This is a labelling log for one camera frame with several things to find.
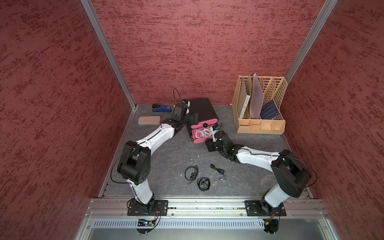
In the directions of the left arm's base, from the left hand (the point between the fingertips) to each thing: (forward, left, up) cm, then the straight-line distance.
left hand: (191, 118), depth 91 cm
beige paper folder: (+13, -33, +13) cm, 38 cm away
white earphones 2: (-5, -9, -8) cm, 13 cm away
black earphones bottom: (-34, -8, -16) cm, 39 cm away
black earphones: (-29, 0, -16) cm, 33 cm away
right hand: (-12, -10, -9) cm, 18 cm away
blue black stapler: (+23, +28, -15) cm, 39 cm away
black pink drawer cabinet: (+1, -10, 0) cm, 10 cm away
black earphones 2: (-27, -18, -16) cm, 36 cm away
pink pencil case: (+12, +33, -18) cm, 39 cm away
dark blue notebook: (+12, -55, -5) cm, 56 cm away
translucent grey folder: (+21, -47, -2) cm, 51 cm away
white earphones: (-6, -4, -8) cm, 11 cm away
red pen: (+31, -30, -18) cm, 47 cm away
